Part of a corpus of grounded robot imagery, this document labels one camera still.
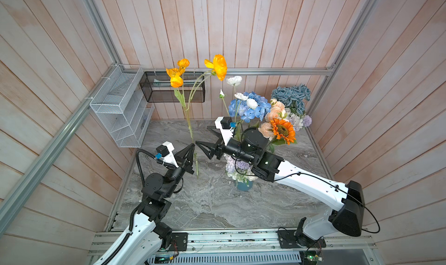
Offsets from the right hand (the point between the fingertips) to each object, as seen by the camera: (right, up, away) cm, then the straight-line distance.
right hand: (201, 136), depth 61 cm
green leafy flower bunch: (+14, -13, +1) cm, 19 cm away
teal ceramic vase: (+19, -27, +29) cm, 44 cm away
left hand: (-3, -5, +4) cm, 7 cm away
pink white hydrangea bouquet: (+43, +6, +19) cm, 48 cm away
